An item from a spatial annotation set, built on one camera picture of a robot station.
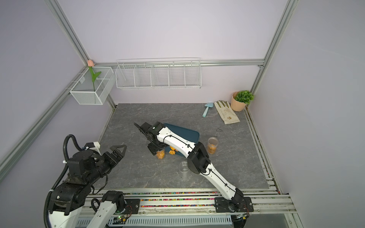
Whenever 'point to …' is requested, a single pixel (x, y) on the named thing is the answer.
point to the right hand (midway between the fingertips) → (158, 148)
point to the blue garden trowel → (207, 105)
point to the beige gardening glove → (227, 114)
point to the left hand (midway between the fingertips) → (122, 153)
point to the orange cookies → (173, 150)
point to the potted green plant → (240, 99)
